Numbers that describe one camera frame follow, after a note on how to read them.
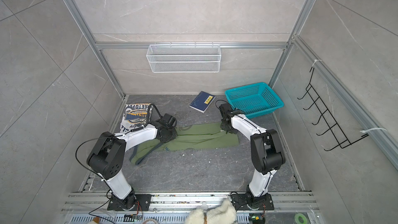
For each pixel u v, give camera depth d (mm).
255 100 1180
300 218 699
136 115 1034
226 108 766
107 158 470
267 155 470
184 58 1005
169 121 760
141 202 731
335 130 642
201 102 1148
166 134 734
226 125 786
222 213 627
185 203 746
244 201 735
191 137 930
